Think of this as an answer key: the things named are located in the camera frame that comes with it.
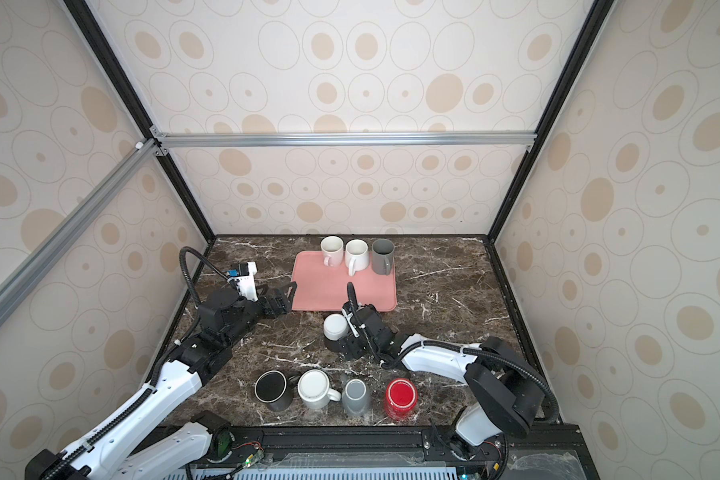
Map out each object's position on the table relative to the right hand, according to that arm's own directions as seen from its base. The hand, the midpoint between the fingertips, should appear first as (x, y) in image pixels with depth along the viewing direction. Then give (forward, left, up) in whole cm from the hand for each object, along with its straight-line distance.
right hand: (353, 333), depth 88 cm
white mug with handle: (+28, 0, +3) cm, 28 cm away
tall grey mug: (+26, -9, +5) cm, 28 cm away
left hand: (+4, +15, +21) cm, 26 cm away
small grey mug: (-19, -1, +4) cm, 20 cm away
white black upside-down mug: (0, +5, +3) cm, 6 cm away
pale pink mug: (+29, +7, +4) cm, 30 cm away
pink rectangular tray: (+18, +11, -2) cm, 21 cm away
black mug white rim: (-17, +19, +4) cm, 26 cm away
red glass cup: (-19, -12, +2) cm, 23 cm away
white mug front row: (-16, +10, +1) cm, 19 cm away
